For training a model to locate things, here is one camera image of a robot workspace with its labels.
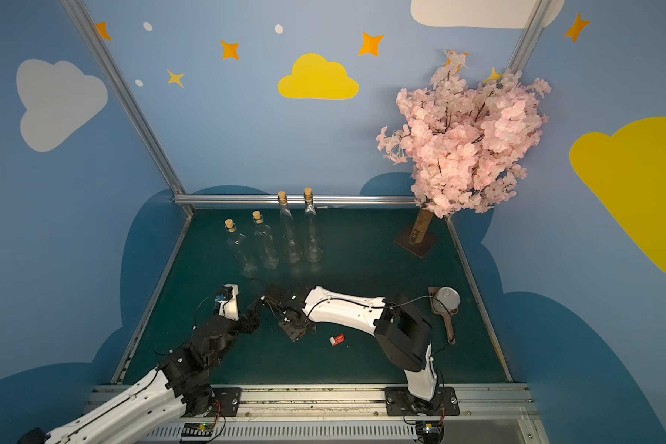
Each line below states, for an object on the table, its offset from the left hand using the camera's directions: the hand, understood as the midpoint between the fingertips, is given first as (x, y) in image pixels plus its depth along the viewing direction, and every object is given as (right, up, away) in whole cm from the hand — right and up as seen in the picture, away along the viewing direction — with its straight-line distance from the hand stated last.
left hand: (252, 296), depth 80 cm
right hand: (+14, -9, +4) cm, 17 cm away
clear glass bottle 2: (+9, +24, +7) cm, 26 cm away
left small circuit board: (-13, -35, -7) cm, 38 cm away
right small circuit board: (+50, -34, -7) cm, 61 cm away
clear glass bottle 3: (+1, +18, +9) cm, 20 cm away
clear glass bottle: (+16, +12, +28) cm, 34 cm away
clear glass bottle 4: (-6, +15, +7) cm, 17 cm away
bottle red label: (+26, -15, +6) cm, 30 cm away
